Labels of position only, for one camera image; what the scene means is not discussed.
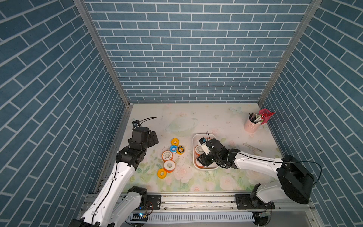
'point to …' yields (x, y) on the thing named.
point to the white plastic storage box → (196, 137)
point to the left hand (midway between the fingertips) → (151, 135)
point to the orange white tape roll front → (169, 166)
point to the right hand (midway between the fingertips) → (201, 157)
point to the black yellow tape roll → (180, 150)
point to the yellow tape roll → (161, 177)
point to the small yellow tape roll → (175, 142)
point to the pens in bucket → (255, 118)
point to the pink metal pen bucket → (250, 126)
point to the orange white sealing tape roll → (167, 155)
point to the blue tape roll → (173, 149)
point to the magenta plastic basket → (267, 115)
